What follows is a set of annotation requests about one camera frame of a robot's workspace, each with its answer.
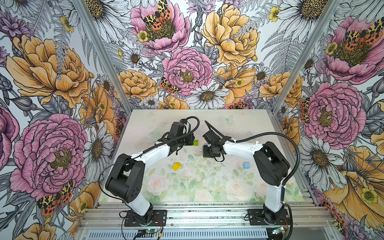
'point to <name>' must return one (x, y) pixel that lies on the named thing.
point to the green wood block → (196, 142)
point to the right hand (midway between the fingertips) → (206, 158)
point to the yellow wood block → (176, 166)
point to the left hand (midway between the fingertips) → (193, 141)
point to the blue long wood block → (205, 144)
